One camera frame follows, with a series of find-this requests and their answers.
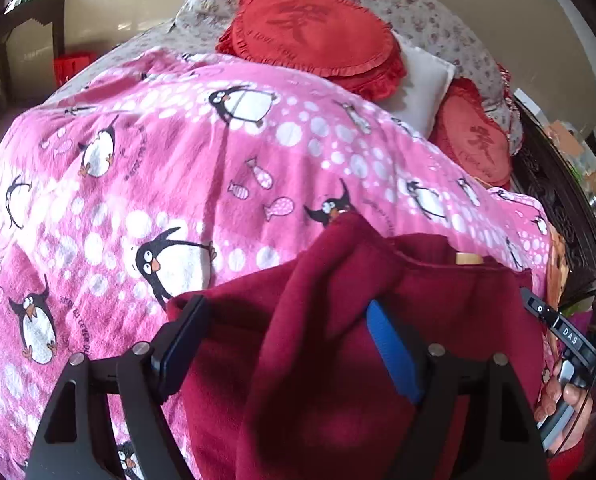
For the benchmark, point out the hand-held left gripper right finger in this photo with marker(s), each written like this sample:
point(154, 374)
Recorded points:
point(392, 350)

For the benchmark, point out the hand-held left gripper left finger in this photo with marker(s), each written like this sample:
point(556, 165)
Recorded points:
point(178, 355)

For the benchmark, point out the dark red fleece garment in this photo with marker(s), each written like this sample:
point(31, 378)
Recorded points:
point(303, 360)

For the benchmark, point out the person's right forearm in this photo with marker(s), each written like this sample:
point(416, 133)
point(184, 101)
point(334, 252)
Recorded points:
point(567, 462)

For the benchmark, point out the person's right hand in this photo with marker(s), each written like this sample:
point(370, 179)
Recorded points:
point(572, 396)

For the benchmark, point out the orange and cream blanket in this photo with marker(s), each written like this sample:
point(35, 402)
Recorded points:
point(556, 270)

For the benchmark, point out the dark carved wooden headboard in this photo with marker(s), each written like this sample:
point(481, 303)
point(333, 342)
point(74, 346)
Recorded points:
point(552, 185)

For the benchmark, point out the pink penguin print blanket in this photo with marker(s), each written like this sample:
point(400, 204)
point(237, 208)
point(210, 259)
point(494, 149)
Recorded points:
point(178, 160)

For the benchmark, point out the cardboard box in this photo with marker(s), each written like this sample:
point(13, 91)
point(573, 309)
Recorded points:
point(565, 137)

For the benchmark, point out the red heart cushion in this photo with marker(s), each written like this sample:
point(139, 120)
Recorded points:
point(313, 35)
point(472, 140)

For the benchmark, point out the white pillow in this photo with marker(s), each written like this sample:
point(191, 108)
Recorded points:
point(422, 85)

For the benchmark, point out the red plastic crate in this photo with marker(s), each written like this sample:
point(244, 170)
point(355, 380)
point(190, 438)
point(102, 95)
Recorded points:
point(73, 65)

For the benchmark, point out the dark wooden cabinet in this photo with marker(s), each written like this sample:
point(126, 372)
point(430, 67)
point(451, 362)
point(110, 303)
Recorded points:
point(28, 10)

